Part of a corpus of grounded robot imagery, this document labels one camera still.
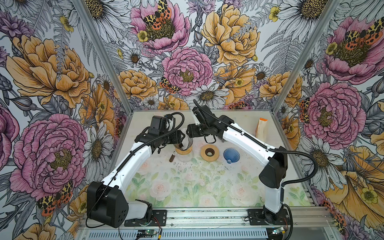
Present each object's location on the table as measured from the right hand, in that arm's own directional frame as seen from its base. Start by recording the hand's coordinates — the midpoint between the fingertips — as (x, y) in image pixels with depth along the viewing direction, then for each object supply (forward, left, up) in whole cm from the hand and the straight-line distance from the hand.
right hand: (192, 135), depth 80 cm
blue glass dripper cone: (-4, -23, -16) cm, 28 cm away
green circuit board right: (-40, -39, -23) cm, 61 cm away
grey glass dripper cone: (-2, +7, -7) cm, 11 cm away
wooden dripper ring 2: (+2, -10, -21) cm, 23 cm away
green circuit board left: (-40, +22, -21) cm, 50 cm away
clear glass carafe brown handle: (-1, +7, -20) cm, 21 cm away
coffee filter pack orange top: (+12, -45, -15) cm, 48 cm away
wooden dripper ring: (-4, +5, -10) cm, 12 cm away
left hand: (-1, +7, -2) cm, 8 cm away
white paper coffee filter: (-2, +4, -2) cm, 5 cm away
